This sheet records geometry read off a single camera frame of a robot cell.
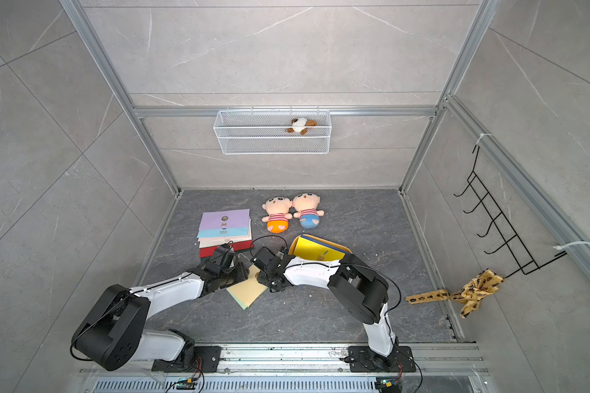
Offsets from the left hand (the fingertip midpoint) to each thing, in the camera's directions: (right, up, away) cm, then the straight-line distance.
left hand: (248, 268), depth 92 cm
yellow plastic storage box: (+20, +7, +4) cm, 21 cm away
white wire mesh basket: (+8, +55, +9) cm, 57 cm away
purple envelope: (-14, +18, +16) cm, 28 cm away
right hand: (+6, -4, -2) cm, 8 cm away
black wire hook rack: (+76, +23, -20) cm, 82 cm away
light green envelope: (0, -12, -8) cm, 14 cm away
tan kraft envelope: (0, -7, -4) cm, 8 cm away
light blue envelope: (-12, +12, +12) cm, 21 cm away
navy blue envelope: (+29, +9, +2) cm, 30 cm away
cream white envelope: (-20, +8, +9) cm, 23 cm away
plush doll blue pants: (+23, +25, +14) cm, 37 cm away
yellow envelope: (+28, +6, +1) cm, 28 cm away
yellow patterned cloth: (+71, +2, -26) cm, 76 cm away
